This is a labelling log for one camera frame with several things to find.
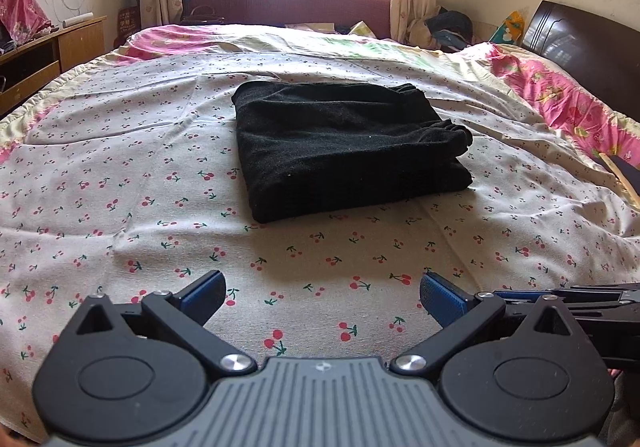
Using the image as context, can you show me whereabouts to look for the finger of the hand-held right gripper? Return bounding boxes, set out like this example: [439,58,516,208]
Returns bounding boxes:
[547,282,640,310]
[492,289,557,303]

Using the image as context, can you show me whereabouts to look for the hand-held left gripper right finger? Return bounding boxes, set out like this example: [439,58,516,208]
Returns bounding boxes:
[391,269,576,376]

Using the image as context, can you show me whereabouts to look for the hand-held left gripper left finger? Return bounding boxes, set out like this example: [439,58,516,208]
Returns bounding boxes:
[75,269,258,375]

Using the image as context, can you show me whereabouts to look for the black pants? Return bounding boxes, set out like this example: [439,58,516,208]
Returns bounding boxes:
[231,80,475,224]

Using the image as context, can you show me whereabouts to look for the person's grey trouser leg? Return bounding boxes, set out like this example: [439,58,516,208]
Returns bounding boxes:
[605,369,640,447]

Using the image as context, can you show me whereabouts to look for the wooden stick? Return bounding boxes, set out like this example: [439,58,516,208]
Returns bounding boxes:
[599,152,640,205]

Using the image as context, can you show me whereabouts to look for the dark blue flat object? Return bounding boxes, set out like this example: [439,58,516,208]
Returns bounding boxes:
[612,154,640,188]

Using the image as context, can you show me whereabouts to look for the cherry print bed sheet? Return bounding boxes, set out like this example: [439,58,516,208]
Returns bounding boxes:
[0,47,640,444]

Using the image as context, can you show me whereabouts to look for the pink floral quilt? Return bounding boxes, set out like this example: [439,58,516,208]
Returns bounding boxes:
[114,23,640,170]

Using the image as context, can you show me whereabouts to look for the dark wooden headboard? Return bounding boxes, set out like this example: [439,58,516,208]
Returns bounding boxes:
[521,0,640,116]

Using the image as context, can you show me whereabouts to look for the yellow green bag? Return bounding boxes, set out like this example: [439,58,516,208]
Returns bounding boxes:
[489,11,525,46]

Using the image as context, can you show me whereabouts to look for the pile of dark clothes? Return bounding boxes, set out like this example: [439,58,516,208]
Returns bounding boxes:
[406,10,474,54]

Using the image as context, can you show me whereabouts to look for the dark handbag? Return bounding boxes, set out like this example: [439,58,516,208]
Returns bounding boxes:
[179,6,227,26]

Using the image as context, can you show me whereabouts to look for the red box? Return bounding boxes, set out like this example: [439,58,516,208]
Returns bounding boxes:
[115,6,141,48]

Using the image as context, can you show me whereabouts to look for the wooden side cabinet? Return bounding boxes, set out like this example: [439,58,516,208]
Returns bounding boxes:
[0,15,109,118]

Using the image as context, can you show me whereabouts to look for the pink floral cloth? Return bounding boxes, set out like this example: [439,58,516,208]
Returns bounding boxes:
[0,0,54,46]

